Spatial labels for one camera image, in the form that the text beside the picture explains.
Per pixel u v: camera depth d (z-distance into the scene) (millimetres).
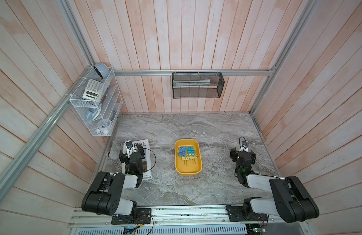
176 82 887
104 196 436
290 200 433
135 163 685
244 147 761
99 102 730
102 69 822
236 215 730
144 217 725
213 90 1075
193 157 911
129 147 740
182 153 931
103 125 928
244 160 684
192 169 917
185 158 903
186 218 731
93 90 759
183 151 962
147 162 883
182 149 954
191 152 950
